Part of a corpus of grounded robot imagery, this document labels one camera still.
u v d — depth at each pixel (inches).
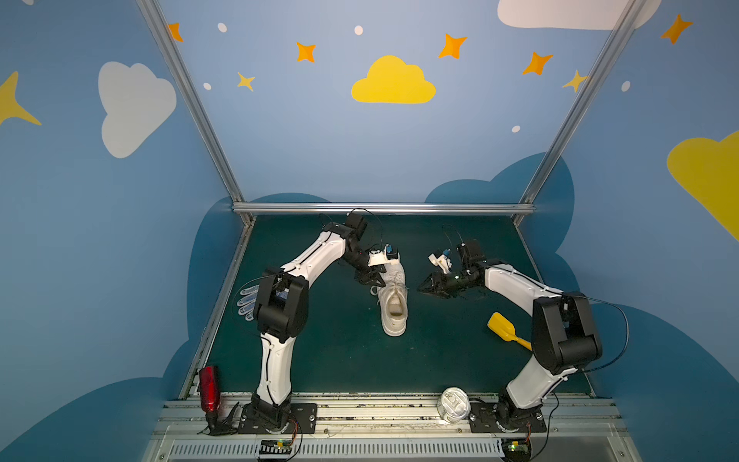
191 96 32.7
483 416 29.4
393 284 35.2
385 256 31.0
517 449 28.9
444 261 33.6
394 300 35.2
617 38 29.1
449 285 31.8
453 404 28.6
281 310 21.0
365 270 31.8
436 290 32.0
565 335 18.8
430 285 32.3
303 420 29.1
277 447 28.6
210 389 30.6
